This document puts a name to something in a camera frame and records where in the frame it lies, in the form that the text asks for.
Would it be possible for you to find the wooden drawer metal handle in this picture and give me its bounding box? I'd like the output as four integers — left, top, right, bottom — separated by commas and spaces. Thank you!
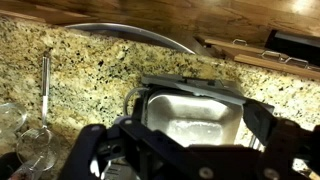
233, 49, 320, 81

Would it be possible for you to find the tall wooden drawer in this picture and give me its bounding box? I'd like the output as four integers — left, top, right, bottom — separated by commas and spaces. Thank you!
196, 34, 268, 57

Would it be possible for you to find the silver sandwich maker grill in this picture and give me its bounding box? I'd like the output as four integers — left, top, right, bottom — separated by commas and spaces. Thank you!
123, 73, 276, 149

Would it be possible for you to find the stainless steel dishwasher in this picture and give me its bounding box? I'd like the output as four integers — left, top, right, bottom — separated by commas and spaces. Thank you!
64, 22, 218, 58

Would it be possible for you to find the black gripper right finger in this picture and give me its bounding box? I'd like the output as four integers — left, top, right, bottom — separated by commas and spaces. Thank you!
242, 98, 320, 180

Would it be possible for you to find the clear bottle orange logo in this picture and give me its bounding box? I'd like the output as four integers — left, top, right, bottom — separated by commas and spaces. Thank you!
19, 159, 45, 180

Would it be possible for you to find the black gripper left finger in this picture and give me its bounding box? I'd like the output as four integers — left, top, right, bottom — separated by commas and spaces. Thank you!
59, 96, 218, 180

